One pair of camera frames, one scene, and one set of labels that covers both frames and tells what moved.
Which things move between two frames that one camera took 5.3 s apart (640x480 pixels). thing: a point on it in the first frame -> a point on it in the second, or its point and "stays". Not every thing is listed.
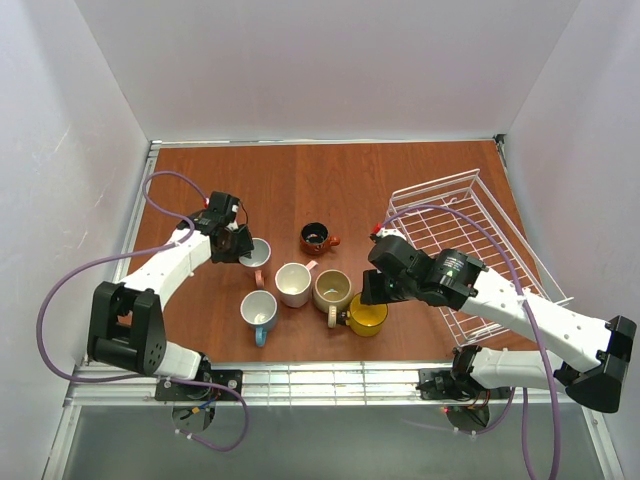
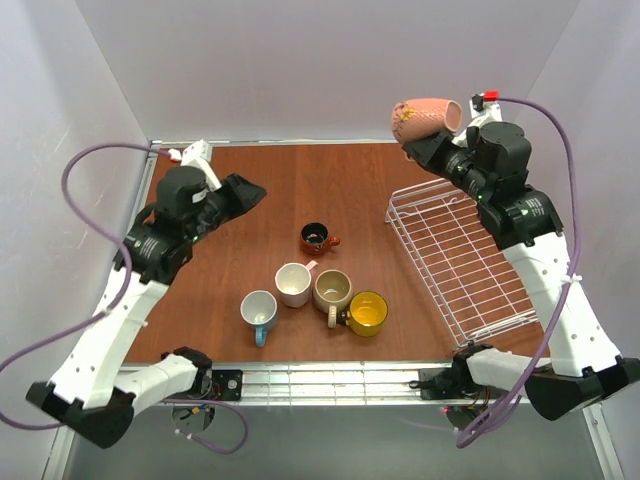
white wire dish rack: x=459 y=213 stays
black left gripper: x=239 y=245 -> x=228 y=197
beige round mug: x=332 y=293 stays
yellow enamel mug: x=366 y=320 stays
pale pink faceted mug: x=293 y=281 stays
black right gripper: x=373 y=289 -> x=432 y=151
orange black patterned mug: x=315 y=239 stays
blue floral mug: x=259 y=309 stays
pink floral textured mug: x=260 y=256 -> x=416 y=118
